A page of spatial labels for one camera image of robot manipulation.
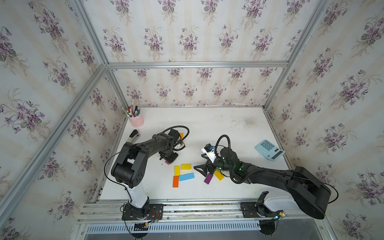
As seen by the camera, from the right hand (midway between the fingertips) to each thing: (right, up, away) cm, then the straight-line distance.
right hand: (201, 161), depth 79 cm
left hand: (-19, -2, +13) cm, 23 cm away
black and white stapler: (-44, +12, +19) cm, 50 cm away
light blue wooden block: (-8, -10, +5) cm, 14 cm away
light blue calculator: (+44, +3, +14) cm, 47 cm away
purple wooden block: (+5, -11, +4) cm, 13 cm away
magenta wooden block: (-20, -4, +11) cm, 23 cm away
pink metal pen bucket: (-43, +22, +23) cm, 53 cm away
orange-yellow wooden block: (-11, +14, +7) cm, 19 cm away
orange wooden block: (-14, -13, +4) cm, 19 cm away
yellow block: (-14, -8, +8) cm, 18 cm away
